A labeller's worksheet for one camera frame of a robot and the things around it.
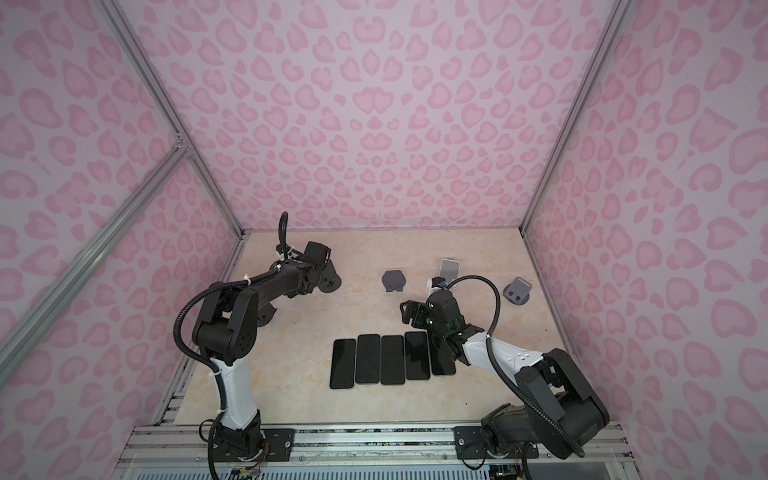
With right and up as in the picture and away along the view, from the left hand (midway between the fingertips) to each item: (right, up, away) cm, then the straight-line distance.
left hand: (296, 270), depth 99 cm
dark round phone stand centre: (+32, -4, +7) cm, 33 cm away
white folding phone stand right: (+51, 0, +2) cm, 51 cm away
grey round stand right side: (+73, -7, -1) cm, 73 cm away
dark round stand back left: (+11, -4, +1) cm, 11 cm away
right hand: (+38, -10, -11) cm, 40 cm away
